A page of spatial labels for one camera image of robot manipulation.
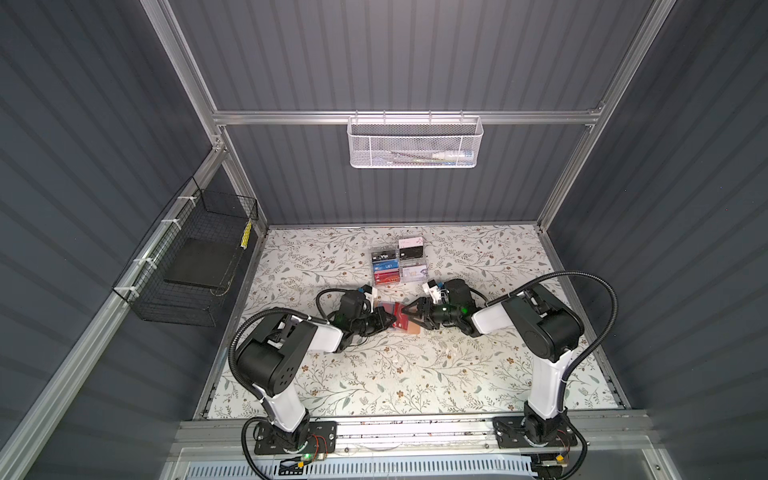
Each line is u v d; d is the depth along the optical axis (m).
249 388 0.49
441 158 0.91
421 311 0.86
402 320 0.93
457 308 0.79
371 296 0.88
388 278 1.02
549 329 0.53
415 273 1.02
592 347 0.53
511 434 0.74
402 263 1.06
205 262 0.75
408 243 1.02
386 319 0.84
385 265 1.02
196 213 0.80
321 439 0.72
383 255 1.02
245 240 0.82
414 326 0.92
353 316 0.76
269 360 0.48
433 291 0.92
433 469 0.77
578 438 0.65
